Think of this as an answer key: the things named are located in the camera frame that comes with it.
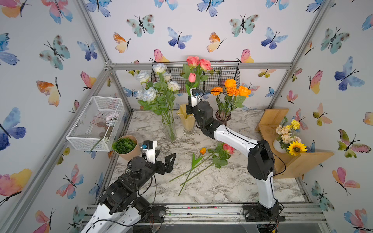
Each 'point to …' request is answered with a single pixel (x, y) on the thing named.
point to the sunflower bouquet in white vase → (286, 142)
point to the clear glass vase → (169, 128)
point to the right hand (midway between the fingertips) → (190, 94)
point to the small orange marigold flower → (217, 91)
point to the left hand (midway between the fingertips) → (168, 152)
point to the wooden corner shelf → (287, 165)
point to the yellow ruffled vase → (188, 120)
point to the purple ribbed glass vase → (223, 116)
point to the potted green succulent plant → (127, 147)
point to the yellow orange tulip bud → (203, 151)
